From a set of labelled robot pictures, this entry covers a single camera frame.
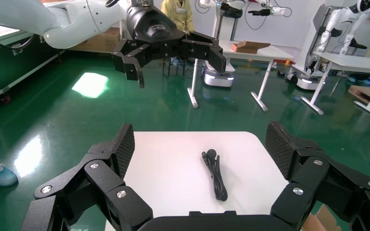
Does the wooden pallet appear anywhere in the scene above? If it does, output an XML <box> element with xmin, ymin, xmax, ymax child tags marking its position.
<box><xmin>347</xmin><ymin>85</ymin><xmax>370</xmax><ymax>117</ymax></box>

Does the dark workbench with casters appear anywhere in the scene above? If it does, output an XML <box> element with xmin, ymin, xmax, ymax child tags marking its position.
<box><xmin>0</xmin><ymin>19</ymin><xmax>66</xmax><ymax>104</ymax></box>

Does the flat brown cardboard box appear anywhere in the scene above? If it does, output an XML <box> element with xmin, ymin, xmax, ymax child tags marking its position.
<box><xmin>230</xmin><ymin>40</ymin><xmax>271</xmax><ymax>55</ymax></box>

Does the large brown cardboard carton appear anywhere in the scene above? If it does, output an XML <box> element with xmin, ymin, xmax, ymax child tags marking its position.
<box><xmin>68</xmin><ymin>27</ymin><xmax>122</xmax><ymax>54</ymax></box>

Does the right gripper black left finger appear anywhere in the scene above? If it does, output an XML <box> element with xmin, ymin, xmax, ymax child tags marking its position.
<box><xmin>33</xmin><ymin>123</ymin><xmax>154</xmax><ymax>231</ymax></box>

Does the open brown cardboard storage box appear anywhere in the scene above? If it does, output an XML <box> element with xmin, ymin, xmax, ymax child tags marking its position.
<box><xmin>301</xmin><ymin>204</ymin><xmax>344</xmax><ymax>231</ymax></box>

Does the black power cable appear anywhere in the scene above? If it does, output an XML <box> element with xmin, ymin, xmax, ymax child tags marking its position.
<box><xmin>201</xmin><ymin>148</ymin><xmax>229</xmax><ymax>202</ymax></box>

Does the white desk with metal legs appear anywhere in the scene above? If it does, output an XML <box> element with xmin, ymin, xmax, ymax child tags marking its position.
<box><xmin>187</xmin><ymin>39</ymin><xmax>295</xmax><ymax>113</ymax></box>
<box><xmin>301</xmin><ymin>51</ymin><xmax>370</xmax><ymax>120</ymax></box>

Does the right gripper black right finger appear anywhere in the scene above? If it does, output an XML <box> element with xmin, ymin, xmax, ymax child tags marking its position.
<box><xmin>264</xmin><ymin>121</ymin><xmax>370</xmax><ymax>231</ymax></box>

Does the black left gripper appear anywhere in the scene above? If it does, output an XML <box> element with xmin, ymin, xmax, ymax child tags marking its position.
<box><xmin>111</xmin><ymin>5</ymin><xmax>227</xmax><ymax>89</ymax></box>

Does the white robot on stand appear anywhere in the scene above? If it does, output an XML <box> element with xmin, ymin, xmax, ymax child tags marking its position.
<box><xmin>285</xmin><ymin>0</ymin><xmax>370</xmax><ymax>92</ymax></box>

